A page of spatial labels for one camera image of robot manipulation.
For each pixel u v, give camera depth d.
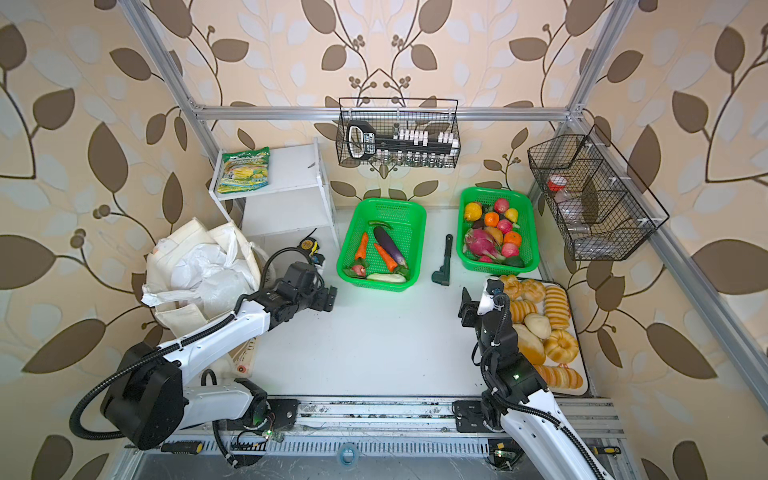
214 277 0.76
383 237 1.09
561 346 0.83
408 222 1.13
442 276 0.99
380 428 0.74
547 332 0.82
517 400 0.53
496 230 1.07
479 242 0.99
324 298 0.78
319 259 0.77
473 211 1.08
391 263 1.02
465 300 0.74
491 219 1.10
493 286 0.64
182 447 0.68
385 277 0.96
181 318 0.64
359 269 0.97
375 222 1.15
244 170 0.82
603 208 0.73
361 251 1.04
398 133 0.81
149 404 0.41
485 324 0.58
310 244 1.05
